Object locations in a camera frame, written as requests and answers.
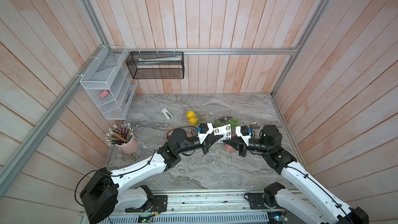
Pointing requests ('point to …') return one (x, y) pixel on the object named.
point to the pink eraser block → (104, 94)
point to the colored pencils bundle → (117, 136)
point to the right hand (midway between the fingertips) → (224, 139)
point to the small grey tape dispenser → (254, 125)
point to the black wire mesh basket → (156, 65)
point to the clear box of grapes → (226, 120)
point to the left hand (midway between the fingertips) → (221, 137)
